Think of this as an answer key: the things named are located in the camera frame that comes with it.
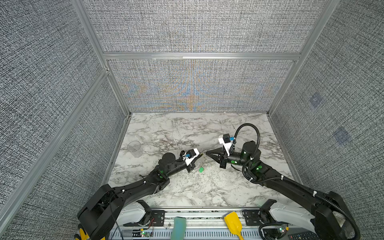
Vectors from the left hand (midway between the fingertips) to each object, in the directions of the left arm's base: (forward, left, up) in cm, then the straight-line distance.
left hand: (200, 153), depth 76 cm
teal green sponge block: (-29, +12, -20) cm, 37 cm away
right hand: (-3, -2, +5) cm, 7 cm away
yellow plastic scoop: (-28, -14, -18) cm, 37 cm away
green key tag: (-3, -1, -13) cm, 13 cm away
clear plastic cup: (+16, +41, -16) cm, 47 cm away
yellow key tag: (-3, 0, +4) cm, 5 cm away
